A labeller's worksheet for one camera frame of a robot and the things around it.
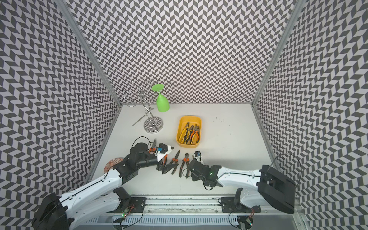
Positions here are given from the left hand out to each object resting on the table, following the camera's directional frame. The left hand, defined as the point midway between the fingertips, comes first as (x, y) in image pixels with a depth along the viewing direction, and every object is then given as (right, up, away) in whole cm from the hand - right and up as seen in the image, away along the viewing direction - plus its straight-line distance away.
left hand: (174, 156), depth 74 cm
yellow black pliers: (+4, +9, +24) cm, 26 cm away
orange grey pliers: (+13, +11, +25) cm, 30 cm away
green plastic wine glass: (-9, +30, +14) cm, 34 cm away
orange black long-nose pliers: (+6, -6, +14) cm, 17 cm away
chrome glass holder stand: (-22, +35, +6) cm, 42 cm away
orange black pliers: (-1, -7, +12) cm, 14 cm away
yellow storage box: (+10, +18, +31) cm, 37 cm away
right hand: (+12, -12, +9) cm, 19 cm away
